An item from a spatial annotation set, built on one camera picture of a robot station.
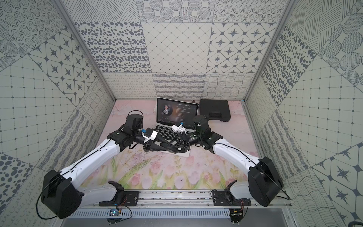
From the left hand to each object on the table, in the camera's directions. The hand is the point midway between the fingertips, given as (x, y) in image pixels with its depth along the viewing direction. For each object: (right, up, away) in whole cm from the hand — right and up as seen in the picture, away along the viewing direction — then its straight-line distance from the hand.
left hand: (168, 142), depth 66 cm
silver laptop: (-3, +14, +34) cm, 37 cm away
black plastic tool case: (+32, +16, +42) cm, 55 cm away
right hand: (+1, -3, -1) cm, 4 cm away
